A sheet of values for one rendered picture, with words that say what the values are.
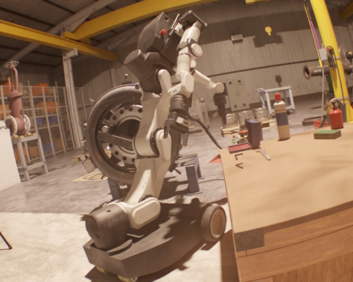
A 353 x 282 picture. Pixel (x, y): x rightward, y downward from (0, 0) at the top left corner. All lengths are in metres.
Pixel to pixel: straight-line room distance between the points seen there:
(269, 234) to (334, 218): 0.14
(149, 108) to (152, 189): 0.43
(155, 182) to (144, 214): 0.20
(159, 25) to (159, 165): 0.82
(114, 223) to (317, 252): 0.86
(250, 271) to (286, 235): 0.10
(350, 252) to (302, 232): 0.17
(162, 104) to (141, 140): 0.22
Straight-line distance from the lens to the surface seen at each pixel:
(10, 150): 5.76
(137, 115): 2.12
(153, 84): 1.50
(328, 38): 4.84
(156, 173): 1.38
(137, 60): 1.43
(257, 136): 1.27
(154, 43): 1.57
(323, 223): 0.55
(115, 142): 2.03
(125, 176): 2.08
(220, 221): 1.48
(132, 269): 1.17
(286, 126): 1.38
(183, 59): 1.40
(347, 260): 0.66
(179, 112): 1.24
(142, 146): 1.41
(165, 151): 1.38
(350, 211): 0.57
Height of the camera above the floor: 0.70
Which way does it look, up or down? 5 degrees down
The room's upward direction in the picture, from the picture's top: 11 degrees counter-clockwise
